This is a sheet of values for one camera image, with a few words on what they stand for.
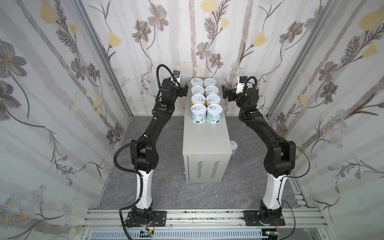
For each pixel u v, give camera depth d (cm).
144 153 55
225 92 78
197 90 78
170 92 63
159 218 74
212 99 73
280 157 53
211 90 78
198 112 68
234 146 96
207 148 61
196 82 82
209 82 82
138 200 62
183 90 80
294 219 75
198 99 73
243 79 71
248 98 66
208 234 70
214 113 67
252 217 74
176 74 72
